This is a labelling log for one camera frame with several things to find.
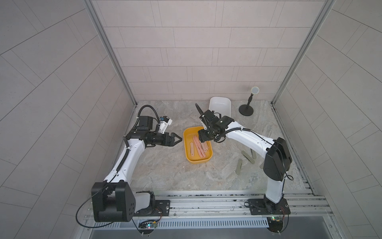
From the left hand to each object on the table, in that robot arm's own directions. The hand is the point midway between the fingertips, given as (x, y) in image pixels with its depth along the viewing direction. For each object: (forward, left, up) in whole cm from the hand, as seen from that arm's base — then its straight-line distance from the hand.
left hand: (177, 137), depth 78 cm
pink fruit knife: (+1, -7, -16) cm, 18 cm away
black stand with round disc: (+33, -49, -15) cm, 61 cm away
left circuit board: (-37, +11, -15) cm, 41 cm away
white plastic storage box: (+35, -29, -11) cm, 47 cm away
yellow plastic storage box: (-1, -10, -15) cm, 18 cm away
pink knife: (+4, -16, -15) cm, 22 cm away
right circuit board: (-36, -48, -18) cm, 62 cm away
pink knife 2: (+3, -15, -15) cm, 21 cm away
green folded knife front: (-9, -35, -16) cm, 39 cm away
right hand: (+4, -14, -6) cm, 15 cm away
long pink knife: (+3, -12, -15) cm, 19 cm away
